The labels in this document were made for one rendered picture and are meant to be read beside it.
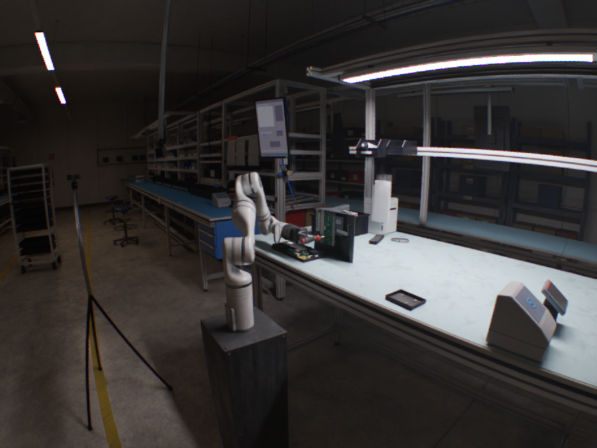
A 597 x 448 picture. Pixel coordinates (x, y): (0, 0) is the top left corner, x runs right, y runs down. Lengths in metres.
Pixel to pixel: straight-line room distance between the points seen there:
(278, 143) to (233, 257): 1.72
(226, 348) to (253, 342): 0.10
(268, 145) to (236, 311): 1.82
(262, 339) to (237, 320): 0.11
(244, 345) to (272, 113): 1.96
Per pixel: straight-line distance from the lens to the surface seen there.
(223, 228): 2.81
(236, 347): 1.04
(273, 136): 2.62
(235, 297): 1.05
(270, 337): 1.09
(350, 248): 1.34
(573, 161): 1.54
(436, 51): 1.38
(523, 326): 0.82
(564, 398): 0.89
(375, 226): 1.87
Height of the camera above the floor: 1.44
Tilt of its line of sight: 12 degrees down
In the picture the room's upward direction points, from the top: straight up
